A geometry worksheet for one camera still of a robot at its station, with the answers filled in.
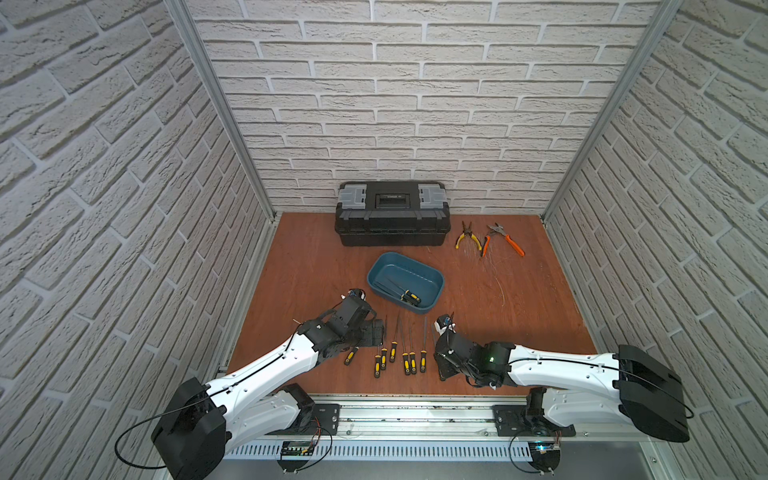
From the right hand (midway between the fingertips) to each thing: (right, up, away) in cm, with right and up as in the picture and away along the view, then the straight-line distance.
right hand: (442, 355), depth 83 cm
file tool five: (-10, 0, +1) cm, 10 cm away
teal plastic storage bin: (-15, +20, +18) cm, 31 cm away
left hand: (-19, +8, -1) cm, 21 cm away
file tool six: (-8, -2, -1) cm, 9 cm away
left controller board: (-39, -19, -10) cm, 44 cm away
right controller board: (+22, -19, -14) cm, 32 cm away
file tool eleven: (-8, +15, +12) cm, 21 cm away
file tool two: (-18, -3, -1) cm, 19 cm away
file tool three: (-17, 0, +2) cm, 17 cm away
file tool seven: (-5, 0, +2) cm, 6 cm away
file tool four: (-14, +2, +3) cm, 14 cm away
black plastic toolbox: (-14, +42, +15) cm, 47 cm away
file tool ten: (-11, +14, +12) cm, 21 cm away
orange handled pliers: (+28, +37, +32) cm, 56 cm away
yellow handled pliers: (+14, +36, +31) cm, 50 cm away
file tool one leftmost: (-26, 0, 0) cm, 26 cm away
